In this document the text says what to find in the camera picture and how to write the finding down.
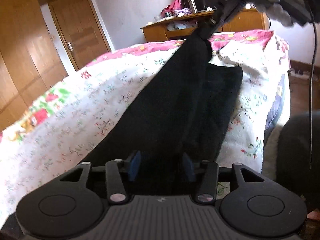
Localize wooden wardrobe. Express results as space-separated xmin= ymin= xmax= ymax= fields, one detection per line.
xmin=1 ymin=0 xmax=67 ymax=130

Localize silver door handle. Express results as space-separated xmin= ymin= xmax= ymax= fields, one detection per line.
xmin=67 ymin=42 xmax=74 ymax=52

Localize floral pink white quilt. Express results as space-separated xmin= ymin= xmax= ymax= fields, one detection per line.
xmin=1 ymin=30 xmax=290 ymax=223

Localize black cable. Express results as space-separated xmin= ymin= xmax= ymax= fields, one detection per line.
xmin=309 ymin=21 xmax=318 ymax=160

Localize wooden side desk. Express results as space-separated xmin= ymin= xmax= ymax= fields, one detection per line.
xmin=140 ymin=8 xmax=271 ymax=43

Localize black pants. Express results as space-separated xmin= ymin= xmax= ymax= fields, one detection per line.
xmin=85 ymin=33 xmax=243 ymax=196

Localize brown wooden door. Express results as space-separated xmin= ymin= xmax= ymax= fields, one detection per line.
xmin=48 ymin=0 xmax=111 ymax=71

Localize gloved right hand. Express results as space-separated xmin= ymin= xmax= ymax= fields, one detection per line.
xmin=252 ymin=0 xmax=316 ymax=27

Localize steel thermos bottle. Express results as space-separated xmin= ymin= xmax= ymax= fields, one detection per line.
xmin=188 ymin=0 xmax=197 ymax=14

